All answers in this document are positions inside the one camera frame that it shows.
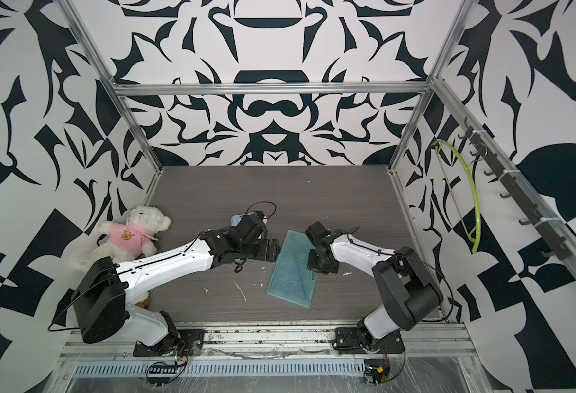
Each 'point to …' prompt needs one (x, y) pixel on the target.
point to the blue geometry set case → (236, 219)
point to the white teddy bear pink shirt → (126, 241)
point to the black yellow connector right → (380, 374)
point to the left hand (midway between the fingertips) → (269, 242)
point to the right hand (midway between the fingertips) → (316, 263)
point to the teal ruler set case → (291, 278)
